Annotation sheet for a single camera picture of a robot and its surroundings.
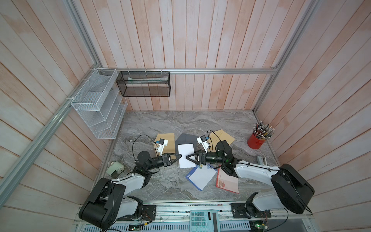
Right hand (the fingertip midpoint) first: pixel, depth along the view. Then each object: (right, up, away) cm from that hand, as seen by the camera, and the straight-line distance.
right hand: (188, 157), depth 76 cm
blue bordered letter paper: (+8, -15, +10) cm, 20 cm away
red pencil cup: (+43, +6, +16) cm, 47 cm away
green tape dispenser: (-43, -9, +8) cm, 44 cm away
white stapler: (+48, -6, +15) cm, 50 cm away
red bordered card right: (+23, -17, +7) cm, 29 cm away
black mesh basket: (-31, +48, +28) cm, 63 cm away
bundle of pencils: (+46, +13, +10) cm, 49 cm away
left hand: (-4, -1, -1) cm, 4 cm away
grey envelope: (0, +7, +29) cm, 30 cm away
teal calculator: (+8, -30, -6) cm, 32 cm away
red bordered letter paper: (-2, +4, -1) cm, 4 cm away
